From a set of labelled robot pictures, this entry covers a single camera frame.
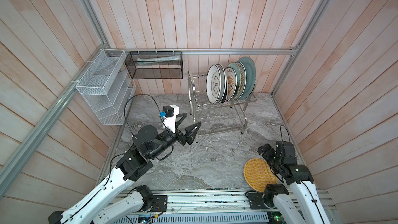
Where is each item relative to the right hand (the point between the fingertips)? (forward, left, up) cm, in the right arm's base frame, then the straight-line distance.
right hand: (264, 152), depth 80 cm
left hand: (-1, +36, +28) cm, 46 cm away
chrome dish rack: (+28, +27, -8) cm, 39 cm away
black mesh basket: (+54, +65, +17) cm, 86 cm away
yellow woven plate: (-8, +2, -9) cm, 13 cm away
